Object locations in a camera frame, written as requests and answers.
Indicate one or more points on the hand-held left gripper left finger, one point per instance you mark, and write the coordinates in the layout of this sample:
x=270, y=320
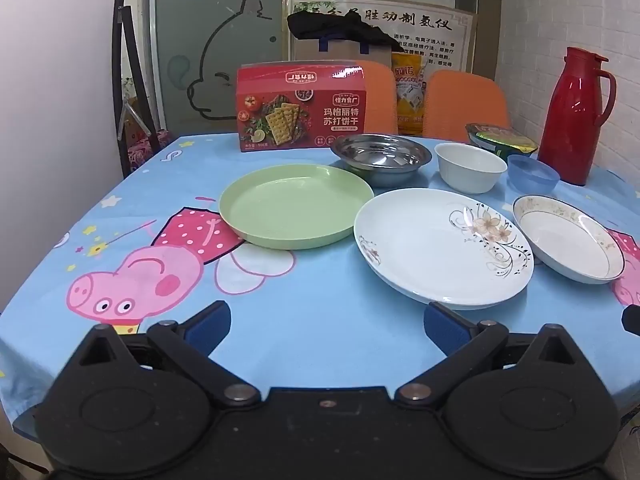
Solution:
x=216, y=321

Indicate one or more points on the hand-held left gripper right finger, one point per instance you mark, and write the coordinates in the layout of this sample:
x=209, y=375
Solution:
x=444, y=325

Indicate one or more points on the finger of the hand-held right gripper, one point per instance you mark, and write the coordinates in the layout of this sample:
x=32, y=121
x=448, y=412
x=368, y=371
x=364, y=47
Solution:
x=632, y=320

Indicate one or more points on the white floral plate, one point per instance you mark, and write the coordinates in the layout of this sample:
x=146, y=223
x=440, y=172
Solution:
x=425, y=245

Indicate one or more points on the gold-rimmed deep plate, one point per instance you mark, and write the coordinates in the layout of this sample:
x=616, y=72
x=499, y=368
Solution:
x=565, y=237

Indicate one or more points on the green plastic plate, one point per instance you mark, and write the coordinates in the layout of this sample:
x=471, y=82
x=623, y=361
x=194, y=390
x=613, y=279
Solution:
x=295, y=205

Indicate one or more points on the white ceramic bowl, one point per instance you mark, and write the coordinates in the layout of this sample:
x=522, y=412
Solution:
x=470, y=170

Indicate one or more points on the stainless steel bowl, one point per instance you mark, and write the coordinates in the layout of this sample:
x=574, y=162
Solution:
x=380, y=157

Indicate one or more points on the blue plastic bowl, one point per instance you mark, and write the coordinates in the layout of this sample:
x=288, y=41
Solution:
x=532, y=175

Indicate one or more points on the pink floral box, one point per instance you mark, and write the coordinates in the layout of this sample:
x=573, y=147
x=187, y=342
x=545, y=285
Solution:
x=147, y=152

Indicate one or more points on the instant noodle cup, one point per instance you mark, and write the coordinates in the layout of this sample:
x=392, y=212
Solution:
x=502, y=139

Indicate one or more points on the red thermos jug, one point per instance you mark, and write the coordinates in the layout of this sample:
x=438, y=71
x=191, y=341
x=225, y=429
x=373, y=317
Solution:
x=570, y=120

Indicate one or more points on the orange chair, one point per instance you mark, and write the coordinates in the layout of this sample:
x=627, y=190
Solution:
x=381, y=100
x=465, y=105

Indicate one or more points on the red cracker box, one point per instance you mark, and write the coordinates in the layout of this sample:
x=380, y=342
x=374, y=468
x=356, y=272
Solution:
x=300, y=110

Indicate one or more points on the yellow bag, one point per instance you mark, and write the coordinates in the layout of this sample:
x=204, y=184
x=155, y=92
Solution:
x=410, y=95

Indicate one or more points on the frosted glass door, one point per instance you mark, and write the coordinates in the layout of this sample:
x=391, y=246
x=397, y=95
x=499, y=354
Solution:
x=220, y=50

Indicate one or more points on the black metal rack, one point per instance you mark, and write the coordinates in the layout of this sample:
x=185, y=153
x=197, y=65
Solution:
x=134, y=60

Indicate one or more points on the black cloth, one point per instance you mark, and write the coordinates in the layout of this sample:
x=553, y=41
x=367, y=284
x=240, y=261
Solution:
x=335, y=27

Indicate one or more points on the wall poster with calligraphy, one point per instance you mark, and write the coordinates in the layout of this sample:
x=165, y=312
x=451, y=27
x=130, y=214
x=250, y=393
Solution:
x=430, y=25

